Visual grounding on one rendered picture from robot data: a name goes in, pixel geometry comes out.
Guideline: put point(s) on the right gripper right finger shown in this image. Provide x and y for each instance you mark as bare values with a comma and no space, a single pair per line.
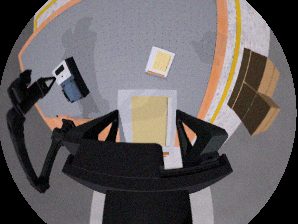
209,137

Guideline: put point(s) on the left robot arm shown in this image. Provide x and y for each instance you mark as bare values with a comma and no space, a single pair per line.
17,92

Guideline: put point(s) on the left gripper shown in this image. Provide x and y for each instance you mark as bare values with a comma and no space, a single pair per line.
41,92

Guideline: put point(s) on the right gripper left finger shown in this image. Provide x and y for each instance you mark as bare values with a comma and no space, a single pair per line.
91,129

